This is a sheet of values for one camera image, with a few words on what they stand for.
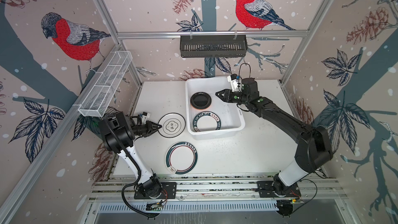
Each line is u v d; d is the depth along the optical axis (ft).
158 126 3.11
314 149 1.45
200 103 3.50
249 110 2.10
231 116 3.30
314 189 2.25
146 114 3.10
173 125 3.21
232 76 2.49
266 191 2.39
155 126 3.09
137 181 2.00
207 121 3.23
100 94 2.43
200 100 3.51
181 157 2.75
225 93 2.45
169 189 2.41
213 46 3.42
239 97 2.33
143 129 2.81
